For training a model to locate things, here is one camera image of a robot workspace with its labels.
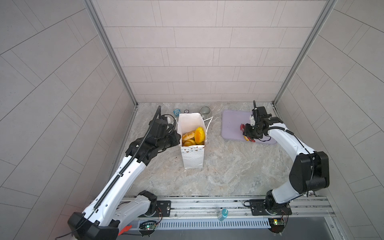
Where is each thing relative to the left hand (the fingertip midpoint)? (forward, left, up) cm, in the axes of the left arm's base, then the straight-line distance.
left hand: (184, 135), depth 71 cm
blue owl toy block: (+33, +10, -22) cm, 41 cm away
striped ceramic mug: (+32, -11, -21) cm, 40 cm away
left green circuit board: (-34, +15, -19) cm, 42 cm away
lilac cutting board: (+25, -30, -23) cm, 45 cm away
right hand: (+10, -34, -13) cm, 38 cm away
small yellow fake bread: (+2, -7, -5) cm, 9 cm away
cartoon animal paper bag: (-7, -4, -7) cm, 11 cm away
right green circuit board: (-32, -44, -24) cm, 59 cm away
